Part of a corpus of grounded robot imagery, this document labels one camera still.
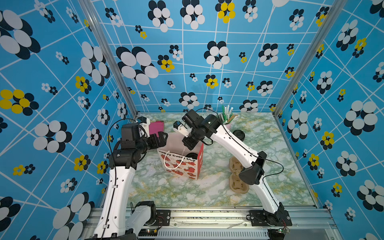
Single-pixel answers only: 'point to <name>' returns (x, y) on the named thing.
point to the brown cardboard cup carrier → (235, 184)
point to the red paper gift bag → (177, 159)
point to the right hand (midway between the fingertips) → (187, 142)
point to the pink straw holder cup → (228, 126)
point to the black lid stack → (239, 134)
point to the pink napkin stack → (154, 127)
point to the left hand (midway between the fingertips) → (161, 134)
